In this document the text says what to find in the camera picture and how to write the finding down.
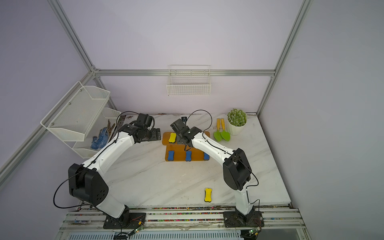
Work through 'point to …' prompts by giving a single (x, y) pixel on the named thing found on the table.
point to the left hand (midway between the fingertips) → (151, 137)
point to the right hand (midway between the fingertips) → (186, 138)
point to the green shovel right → (225, 135)
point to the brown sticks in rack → (109, 127)
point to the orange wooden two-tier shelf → (179, 152)
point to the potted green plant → (236, 120)
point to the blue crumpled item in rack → (101, 140)
